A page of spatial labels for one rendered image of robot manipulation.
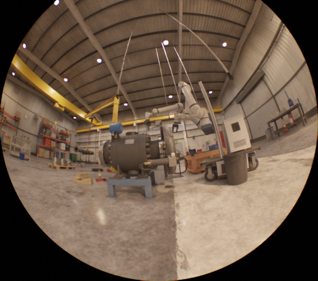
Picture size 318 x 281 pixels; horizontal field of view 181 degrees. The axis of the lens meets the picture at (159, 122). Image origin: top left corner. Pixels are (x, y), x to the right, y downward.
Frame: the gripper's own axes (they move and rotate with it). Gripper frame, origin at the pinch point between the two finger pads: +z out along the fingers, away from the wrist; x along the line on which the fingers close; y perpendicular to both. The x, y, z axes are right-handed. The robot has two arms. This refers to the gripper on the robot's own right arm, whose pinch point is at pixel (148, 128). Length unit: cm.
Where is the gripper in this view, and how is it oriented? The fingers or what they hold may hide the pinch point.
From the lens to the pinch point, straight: 181.0
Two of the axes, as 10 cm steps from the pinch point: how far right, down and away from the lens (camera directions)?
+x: 5.7, 3.0, 7.7
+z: 1.1, 9.0, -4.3
